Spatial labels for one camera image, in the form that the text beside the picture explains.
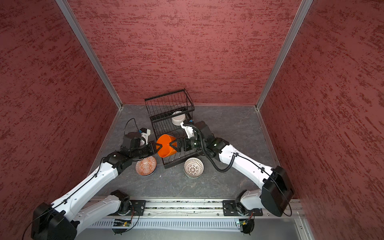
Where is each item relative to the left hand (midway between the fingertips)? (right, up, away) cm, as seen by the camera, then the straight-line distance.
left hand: (162, 148), depth 79 cm
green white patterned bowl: (+17, -14, +4) cm, 22 cm away
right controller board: (+44, -36, -8) cm, 58 cm away
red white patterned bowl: (+17, -8, +5) cm, 19 cm away
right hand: (+8, +3, -6) cm, 10 cm away
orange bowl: (+2, -1, +2) cm, 3 cm away
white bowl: (+5, +15, +25) cm, 29 cm away
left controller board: (-20, -36, -6) cm, 42 cm away
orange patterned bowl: (-11, -12, +7) cm, 17 cm away
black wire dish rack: (-3, +21, +28) cm, 35 cm away
